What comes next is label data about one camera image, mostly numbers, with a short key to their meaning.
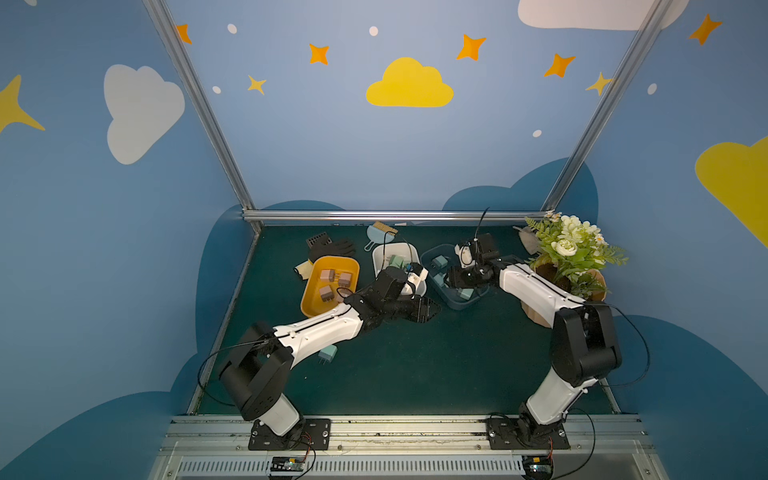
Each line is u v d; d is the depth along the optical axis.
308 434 0.74
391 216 1.18
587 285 0.84
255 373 0.44
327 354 0.86
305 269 1.08
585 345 0.47
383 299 0.64
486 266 0.70
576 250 0.75
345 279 1.04
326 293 0.98
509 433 0.75
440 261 1.08
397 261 1.12
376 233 1.21
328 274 1.04
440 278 1.02
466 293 0.98
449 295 0.95
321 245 1.14
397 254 1.14
